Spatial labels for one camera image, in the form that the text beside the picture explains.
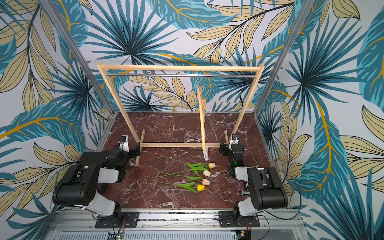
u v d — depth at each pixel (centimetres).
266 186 46
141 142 97
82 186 45
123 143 79
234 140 78
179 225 73
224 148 84
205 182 84
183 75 97
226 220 73
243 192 82
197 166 90
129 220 74
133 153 84
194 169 90
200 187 82
